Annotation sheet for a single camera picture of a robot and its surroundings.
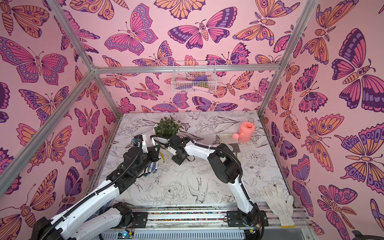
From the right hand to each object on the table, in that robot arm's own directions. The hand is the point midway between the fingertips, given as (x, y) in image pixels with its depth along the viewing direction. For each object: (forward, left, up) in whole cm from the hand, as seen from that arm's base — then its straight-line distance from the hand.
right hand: (178, 157), depth 95 cm
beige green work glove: (+15, -34, -2) cm, 37 cm away
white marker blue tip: (-5, +12, 0) cm, 13 cm away
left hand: (-4, +7, +21) cm, 22 cm away
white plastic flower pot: (+4, +9, +13) cm, 16 cm away
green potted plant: (+12, +6, +16) cm, 20 cm away
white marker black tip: (-6, +13, 0) cm, 14 cm away
